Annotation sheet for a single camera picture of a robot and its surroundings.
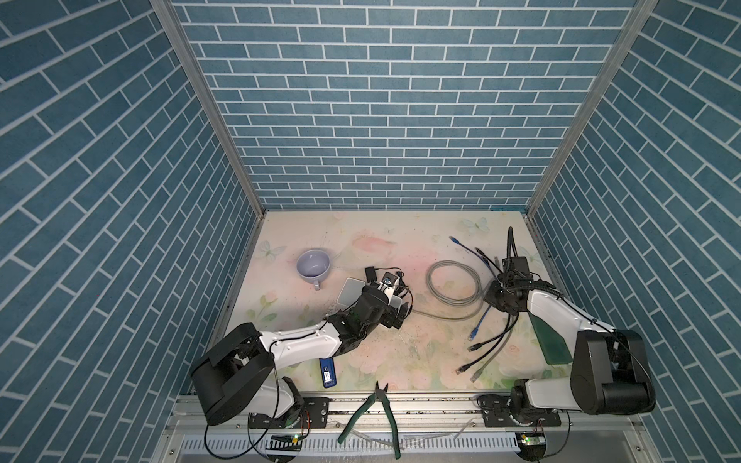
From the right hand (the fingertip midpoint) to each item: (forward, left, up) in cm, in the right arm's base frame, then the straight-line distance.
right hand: (488, 294), depth 91 cm
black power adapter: (+4, +39, 0) cm, 39 cm away
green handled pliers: (-31, +33, -4) cm, 45 cm away
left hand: (-7, +30, +6) cm, 31 cm away
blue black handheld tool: (-28, +46, -1) cm, 54 cm away
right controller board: (-37, -8, -9) cm, 39 cm away
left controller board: (-43, +55, -7) cm, 71 cm away
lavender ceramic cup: (+7, +59, 0) cm, 60 cm away
